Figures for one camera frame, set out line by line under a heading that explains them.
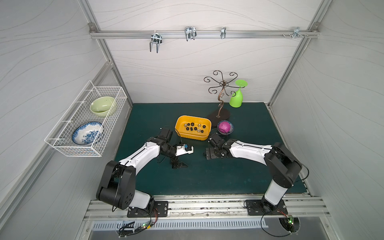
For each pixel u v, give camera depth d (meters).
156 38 0.79
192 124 1.08
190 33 0.75
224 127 0.98
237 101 0.94
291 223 0.71
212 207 0.75
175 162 0.74
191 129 1.04
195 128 1.05
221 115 1.11
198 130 1.04
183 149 0.72
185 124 1.07
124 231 0.68
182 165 0.73
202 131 1.04
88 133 0.64
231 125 1.02
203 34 0.78
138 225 0.70
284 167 0.47
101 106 0.72
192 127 1.05
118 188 0.44
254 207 0.74
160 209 0.73
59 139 0.56
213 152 0.82
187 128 1.05
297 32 0.77
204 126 1.07
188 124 1.08
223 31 0.73
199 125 1.08
